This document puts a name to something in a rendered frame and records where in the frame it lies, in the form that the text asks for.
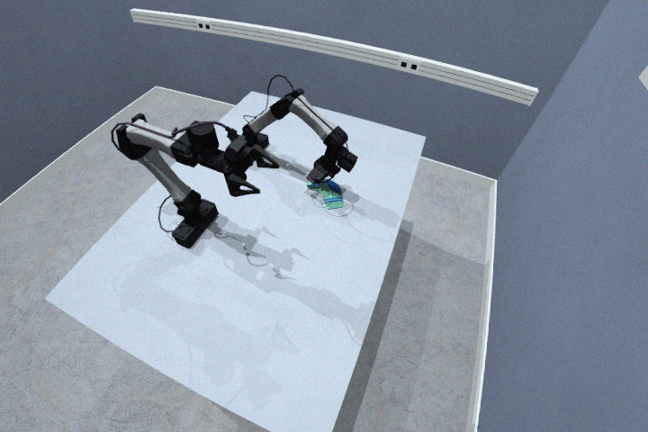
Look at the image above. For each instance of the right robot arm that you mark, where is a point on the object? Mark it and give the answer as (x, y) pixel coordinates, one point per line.
(192, 207)

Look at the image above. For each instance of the green and blue sock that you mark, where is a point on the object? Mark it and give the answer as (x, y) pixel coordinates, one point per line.
(331, 193)

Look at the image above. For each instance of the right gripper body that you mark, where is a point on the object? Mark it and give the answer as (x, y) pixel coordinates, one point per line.
(226, 166)

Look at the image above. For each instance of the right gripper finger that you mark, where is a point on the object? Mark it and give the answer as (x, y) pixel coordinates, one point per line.
(234, 183)
(259, 153)

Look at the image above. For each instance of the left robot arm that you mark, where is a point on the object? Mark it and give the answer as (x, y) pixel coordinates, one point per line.
(300, 107)

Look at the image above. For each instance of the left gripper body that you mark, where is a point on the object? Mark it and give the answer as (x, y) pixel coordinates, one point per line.
(323, 168)

